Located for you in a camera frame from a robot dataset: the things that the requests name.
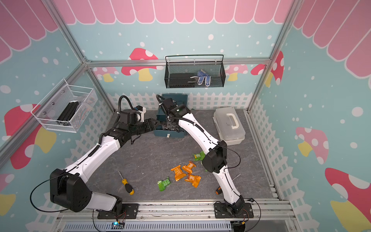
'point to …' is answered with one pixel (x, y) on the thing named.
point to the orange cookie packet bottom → (193, 179)
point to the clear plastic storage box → (229, 127)
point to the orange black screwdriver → (219, 190)
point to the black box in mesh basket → (182, 80)
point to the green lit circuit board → (117, 225)
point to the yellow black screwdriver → (128, 187)
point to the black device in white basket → (67, 113)
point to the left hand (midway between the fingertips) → (156, 125)
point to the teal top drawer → (160, 132)
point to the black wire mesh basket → (191, 71)
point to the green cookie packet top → (199, 156)
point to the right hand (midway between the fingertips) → (174, 123)
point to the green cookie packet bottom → (162, 183)
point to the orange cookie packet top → (188, 168)
